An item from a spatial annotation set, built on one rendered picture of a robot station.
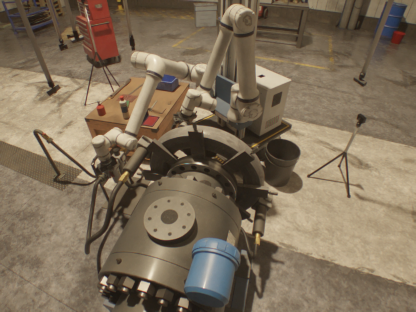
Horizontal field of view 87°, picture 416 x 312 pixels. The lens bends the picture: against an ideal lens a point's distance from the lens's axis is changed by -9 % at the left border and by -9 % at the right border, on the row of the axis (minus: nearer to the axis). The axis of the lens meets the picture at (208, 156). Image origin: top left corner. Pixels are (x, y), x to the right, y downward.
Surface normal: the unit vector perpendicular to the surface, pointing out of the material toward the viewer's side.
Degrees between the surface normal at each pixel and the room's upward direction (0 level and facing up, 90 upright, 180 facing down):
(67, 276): 0
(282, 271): 0
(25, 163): 0
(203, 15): 90
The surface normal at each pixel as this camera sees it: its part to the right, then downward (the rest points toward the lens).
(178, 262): 0.29, -0.65
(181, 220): 0.00, -0.74
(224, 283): 0.64, -0.44
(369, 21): -0.36, 0.63
